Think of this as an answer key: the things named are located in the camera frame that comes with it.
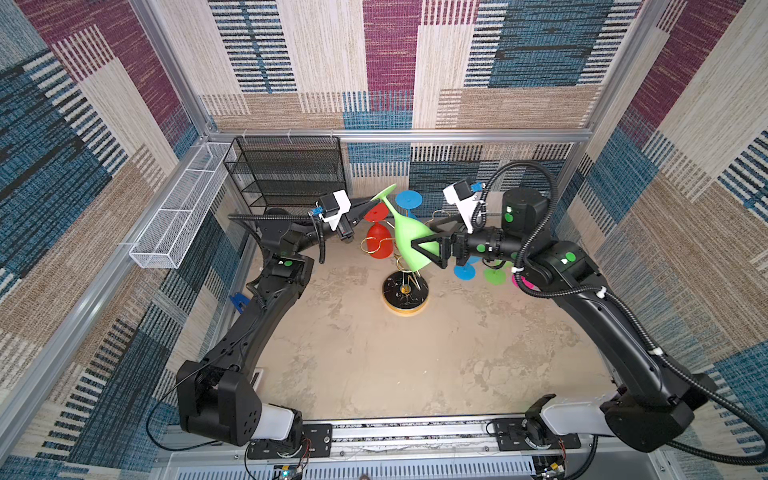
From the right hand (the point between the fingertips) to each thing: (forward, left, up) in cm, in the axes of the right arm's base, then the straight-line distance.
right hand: (424, 241), depth 60 cm
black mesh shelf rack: (+52, +43, -20) cm, 70 cm away
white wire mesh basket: (+22, +74, -22) cm, 80 cm away
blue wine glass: (+25, +1, -11) cm, 27 cm away
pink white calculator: (-14, +43, -37) cm, 58 cm away
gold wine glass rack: (+12, +2, -39) cm, 41 cm away
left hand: (+7, +9, +7) cm, 13 cm away
